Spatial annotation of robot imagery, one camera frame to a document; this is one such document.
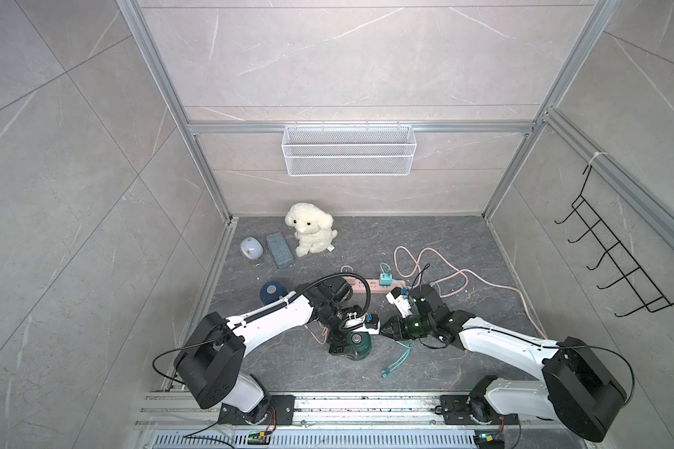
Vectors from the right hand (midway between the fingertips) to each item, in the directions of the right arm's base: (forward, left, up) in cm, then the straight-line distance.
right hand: (381, 332), depth 81 cm
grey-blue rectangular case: (+32, +35, -3) cm, 47 cm away
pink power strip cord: (+20, -43, -6) cm, 48 cm away
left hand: (-1, +6, +2) cm, 6 cm away
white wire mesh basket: (+59, +8, +24) cm, 64 cm away
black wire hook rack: (-4, -55, +27) cm, 61 cm away
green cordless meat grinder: (-5, +7, +4) cm, 10 cm away
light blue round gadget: (+32, +45, +1) cm, 55 cm away
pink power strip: (+18, 0, -4) cm, 18 cm away
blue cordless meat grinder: (+12, +33, +4) cm, 36 cm away
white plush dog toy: (+34, +21, +9) cm, 41 cm away
